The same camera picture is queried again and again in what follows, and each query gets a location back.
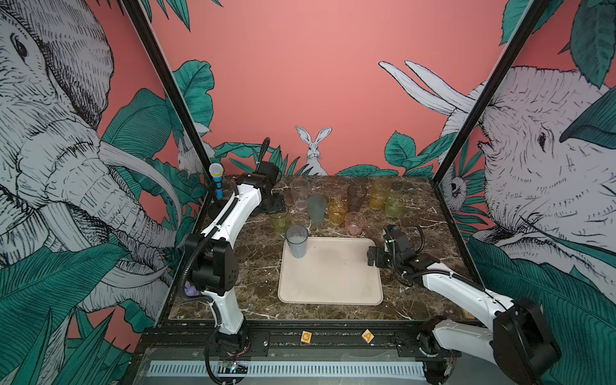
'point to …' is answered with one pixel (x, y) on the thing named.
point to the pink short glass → (354, 223)
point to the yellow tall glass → (378, 191)
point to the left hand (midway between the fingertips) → (273, 206)
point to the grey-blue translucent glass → (297, 236)
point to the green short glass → (394, 206)
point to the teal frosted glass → (317, 205)
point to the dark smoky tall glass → (356, 193)
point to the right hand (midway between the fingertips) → (376, 249)
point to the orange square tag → (306, 336)
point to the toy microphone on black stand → (216, 169)
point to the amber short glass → (337, 211)
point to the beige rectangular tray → (334, 270)
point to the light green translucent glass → (280, 220)
